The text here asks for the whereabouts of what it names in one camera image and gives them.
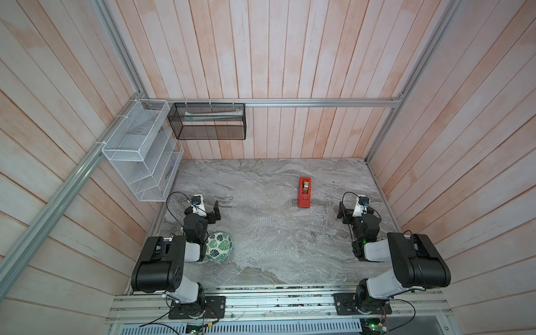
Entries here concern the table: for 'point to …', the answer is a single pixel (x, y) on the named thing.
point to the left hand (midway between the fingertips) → (207, 203)
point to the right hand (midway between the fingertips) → (352, 201)
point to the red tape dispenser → (304, 192)
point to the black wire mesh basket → (209, 121)
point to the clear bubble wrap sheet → (269, 230)
